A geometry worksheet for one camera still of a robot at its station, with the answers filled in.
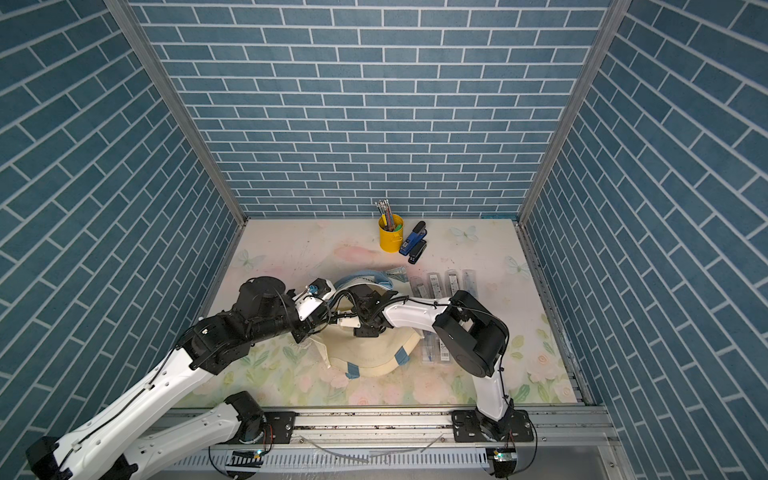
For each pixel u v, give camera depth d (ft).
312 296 1.89
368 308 2.36
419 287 3.25
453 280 3.33
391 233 3.44
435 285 3.25
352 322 2.59
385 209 3.38
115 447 1.33
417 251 3.51
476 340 1.63
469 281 3.34
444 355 2.77
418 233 3.67
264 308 1.69
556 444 2.37
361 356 2.69
